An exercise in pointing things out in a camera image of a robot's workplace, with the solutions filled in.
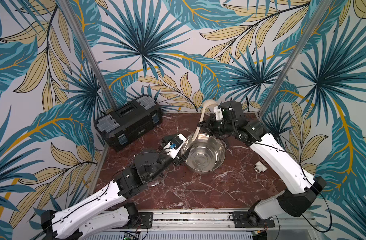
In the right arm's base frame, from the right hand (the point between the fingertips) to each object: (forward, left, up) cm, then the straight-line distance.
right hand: (196, 124), depth 67 cm
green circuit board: (-39, +33, -37) cm, 63 cm away
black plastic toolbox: (+16, +40, -18) cm, 47 cm away
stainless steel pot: (+5, -10, -34) cm, 36 cm away
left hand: (-9, +6, +1) cm, 11 cm away
